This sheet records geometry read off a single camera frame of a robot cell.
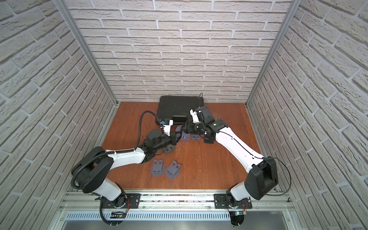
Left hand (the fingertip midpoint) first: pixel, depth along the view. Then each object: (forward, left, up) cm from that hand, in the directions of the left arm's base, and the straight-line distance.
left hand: (186, 131), depth 81 cm
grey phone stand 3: (-17, +8, -17) cm, 26 cm away
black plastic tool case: (+31, +7, -14) cm, 35 cm away
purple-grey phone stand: (+4, -7, -14) cm, 16 cm away
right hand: (0, -1, +3) cm, 3 cm away
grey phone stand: (-5, +1, +2) cm, 5 cm away
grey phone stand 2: (-15, +17, -18) cm, 29 cm away
